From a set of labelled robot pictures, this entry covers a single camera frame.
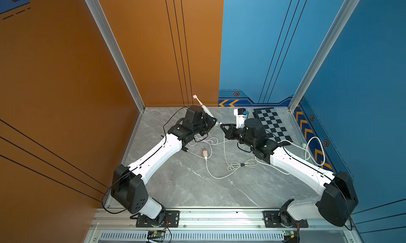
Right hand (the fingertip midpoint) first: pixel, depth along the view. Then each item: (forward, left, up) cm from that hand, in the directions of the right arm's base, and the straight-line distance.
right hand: (220, 125), depth 76 cm
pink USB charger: (-2, +8, -22) cm, 24 cm away
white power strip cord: (+5, -52, -27) cm, 59 cm away
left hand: (+4, +1, +1) cm, 4 cm away
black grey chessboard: (+19, -37, -23) cm, 48 cm away
